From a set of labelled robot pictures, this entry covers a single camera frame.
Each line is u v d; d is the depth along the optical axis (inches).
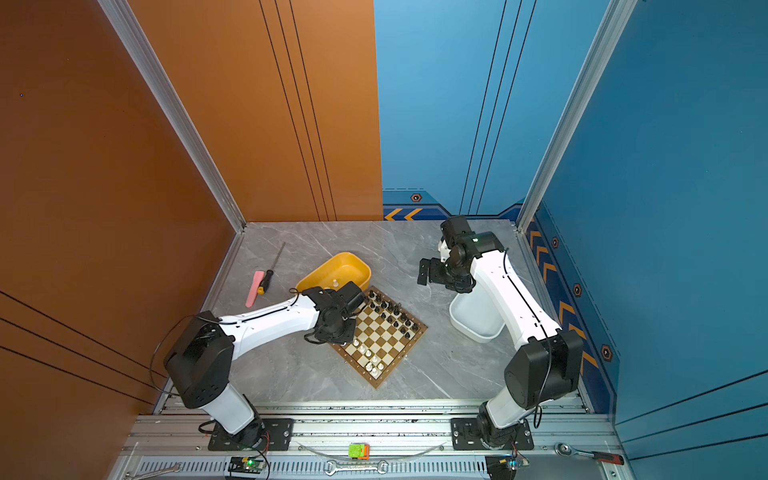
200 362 17.8
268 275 41.3
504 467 27.6
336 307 25.2
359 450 27.4
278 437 29.1
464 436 28.6
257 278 40.4
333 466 27.4
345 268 41.5
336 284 40.3
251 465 27.8
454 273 25.9
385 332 35.2
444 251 29.6
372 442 29.0
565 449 27.4
